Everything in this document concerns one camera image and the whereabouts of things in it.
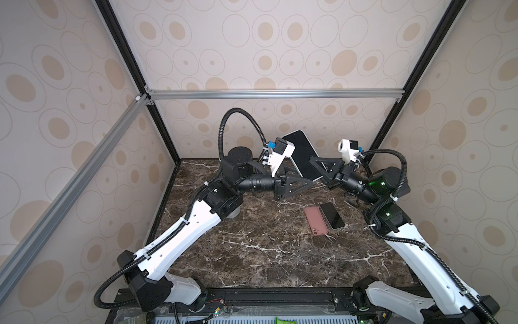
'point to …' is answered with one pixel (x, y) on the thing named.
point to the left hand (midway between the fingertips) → (315, 186)
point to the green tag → (279, 321)
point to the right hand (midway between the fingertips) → (315, 164)
